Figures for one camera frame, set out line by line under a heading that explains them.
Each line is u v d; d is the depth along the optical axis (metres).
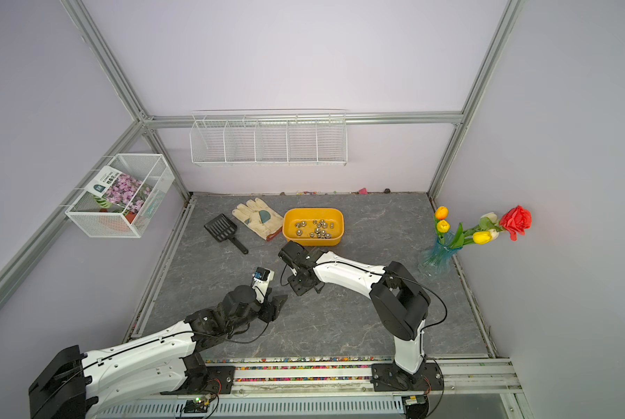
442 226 0.71
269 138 1.01
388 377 0.74
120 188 0.74
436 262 0.89
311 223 1.10
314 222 1.12
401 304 0.47
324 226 1.08
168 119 0.94
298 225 1.08
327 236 1.05
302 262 0.65
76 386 0.41
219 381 0.73
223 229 1.08
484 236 0.69
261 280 0.69
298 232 1.08
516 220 0.62
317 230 1.08
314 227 1.08
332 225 1.08
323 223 1.10
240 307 0.60
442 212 0.74
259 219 1.12
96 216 0.73
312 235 1.06
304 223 1.09
